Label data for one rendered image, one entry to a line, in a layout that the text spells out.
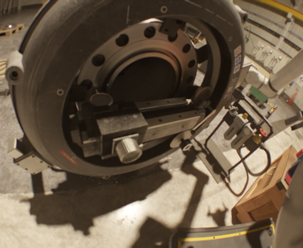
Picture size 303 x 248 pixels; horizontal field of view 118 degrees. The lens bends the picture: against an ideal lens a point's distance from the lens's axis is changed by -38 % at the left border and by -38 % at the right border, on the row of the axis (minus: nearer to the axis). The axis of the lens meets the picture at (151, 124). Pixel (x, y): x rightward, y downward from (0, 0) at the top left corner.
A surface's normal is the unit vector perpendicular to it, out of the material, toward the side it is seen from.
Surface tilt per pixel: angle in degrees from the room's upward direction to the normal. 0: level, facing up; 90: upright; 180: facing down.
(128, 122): 2
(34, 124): 89
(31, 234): 0
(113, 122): 2
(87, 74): 90
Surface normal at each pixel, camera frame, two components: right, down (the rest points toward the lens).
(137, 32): 0.46, 0.72
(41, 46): 0.21, 0.57
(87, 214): 0.29, -0.68
